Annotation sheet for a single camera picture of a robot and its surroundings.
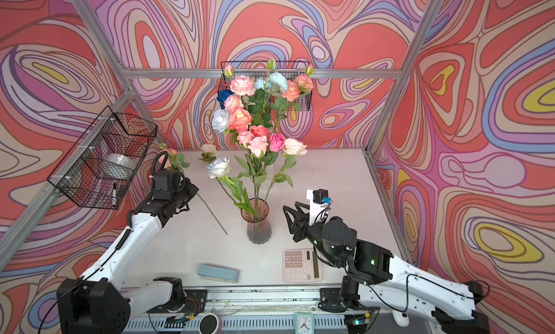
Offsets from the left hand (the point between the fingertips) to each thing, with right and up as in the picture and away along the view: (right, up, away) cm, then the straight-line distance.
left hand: (198, 182), depth 83 cm
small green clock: (+40, -44, -15) cm, 61 cm away
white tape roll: (-22, +6, -13) cm, 26 cm away
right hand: (+35, -7, -21) cm, 41 cm away
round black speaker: (+10, -43, -18) cm, 47 cm away
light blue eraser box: (+8, -32, -6) cm, 33 cm away
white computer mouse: (+71, -43, -14) cm, 85 cm away
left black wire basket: (-32, +4, -16) cm, 36 cm away
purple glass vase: (+23, -11, -6) cm, 26 cm away
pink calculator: (+40, -31, -3) cm, 51 cm away
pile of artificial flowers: (-7, +15, +33) cm, 37 cm away
